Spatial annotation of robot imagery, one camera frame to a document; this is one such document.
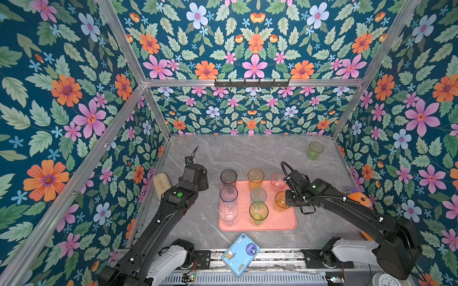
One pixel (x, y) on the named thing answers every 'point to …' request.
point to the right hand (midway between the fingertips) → (288, 199)
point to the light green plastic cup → (315, 149)
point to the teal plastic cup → (258, 195)
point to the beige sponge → (162, 184)
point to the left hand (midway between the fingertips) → (200, 173)
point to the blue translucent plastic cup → (228, 194)
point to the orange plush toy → (362, 198)
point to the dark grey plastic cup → (228, 177)
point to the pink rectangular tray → (241, 208)
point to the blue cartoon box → (241, 254)
